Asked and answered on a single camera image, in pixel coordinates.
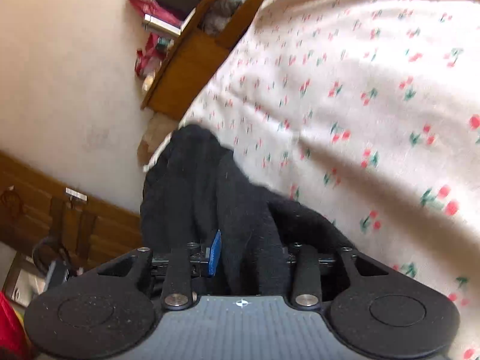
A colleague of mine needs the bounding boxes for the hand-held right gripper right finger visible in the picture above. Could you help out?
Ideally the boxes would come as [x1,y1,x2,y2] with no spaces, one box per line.
[290,244,389,310]

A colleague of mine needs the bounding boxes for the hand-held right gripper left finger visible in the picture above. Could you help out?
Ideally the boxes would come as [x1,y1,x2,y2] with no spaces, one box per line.
[97,230,223,310]

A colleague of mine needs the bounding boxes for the black pants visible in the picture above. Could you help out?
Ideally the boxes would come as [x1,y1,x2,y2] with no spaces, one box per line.
[140,124,359,297]

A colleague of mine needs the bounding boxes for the wooden television cabinet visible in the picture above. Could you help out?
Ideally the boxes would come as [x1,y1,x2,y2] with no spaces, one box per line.
[140,0,295,121]

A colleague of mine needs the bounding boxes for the cherry print bed sheet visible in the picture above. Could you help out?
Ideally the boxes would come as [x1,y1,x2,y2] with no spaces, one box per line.
[144,0,480,360]

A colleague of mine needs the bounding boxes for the red cloth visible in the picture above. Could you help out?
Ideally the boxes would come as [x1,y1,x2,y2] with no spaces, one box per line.
[0,292,32,360]

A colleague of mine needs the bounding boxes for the steel thermos flask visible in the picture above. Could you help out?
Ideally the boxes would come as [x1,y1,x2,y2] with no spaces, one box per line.
[143,13,183,39]

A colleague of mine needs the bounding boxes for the grey clothes in cabinet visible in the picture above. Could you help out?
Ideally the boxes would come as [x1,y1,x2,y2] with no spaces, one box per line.
[202,0,263,36]

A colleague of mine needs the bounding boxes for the black cable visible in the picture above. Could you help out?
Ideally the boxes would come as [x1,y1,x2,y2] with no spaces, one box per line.
[32,234,74,282]

